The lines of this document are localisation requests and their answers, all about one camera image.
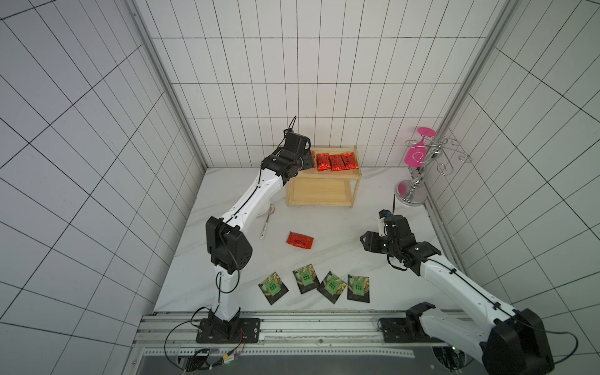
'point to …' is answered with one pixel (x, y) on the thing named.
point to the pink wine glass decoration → (416, 155)
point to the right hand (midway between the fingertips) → (358, 238)
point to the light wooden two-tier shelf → (326, 188)
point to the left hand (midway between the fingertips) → (301, 162)
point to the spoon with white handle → (272, 210)
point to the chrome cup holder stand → (412, 191)
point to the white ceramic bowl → (264, 208)
